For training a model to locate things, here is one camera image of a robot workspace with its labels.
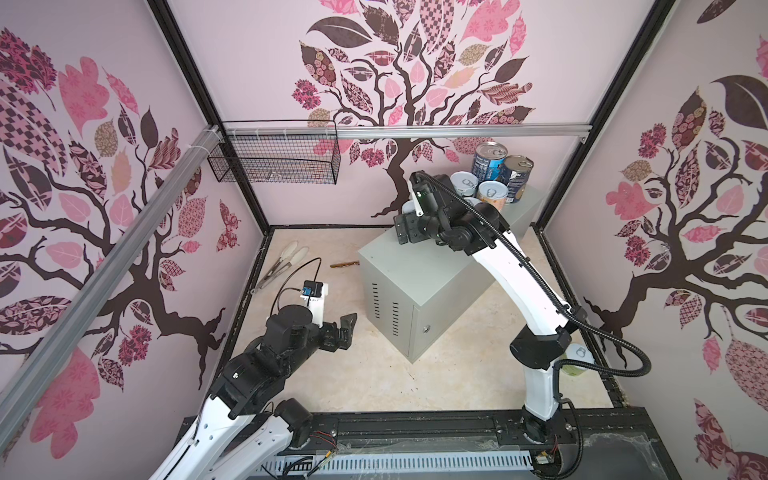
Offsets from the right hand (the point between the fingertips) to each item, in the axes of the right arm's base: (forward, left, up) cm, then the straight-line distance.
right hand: (415, 214), depth 71 cm
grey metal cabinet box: (-20, +2, -3) cm, 21 cm away
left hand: (-21, +19, -13) cm, 31 cm away
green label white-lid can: (-23, -46, -32) cm, 60 cm away
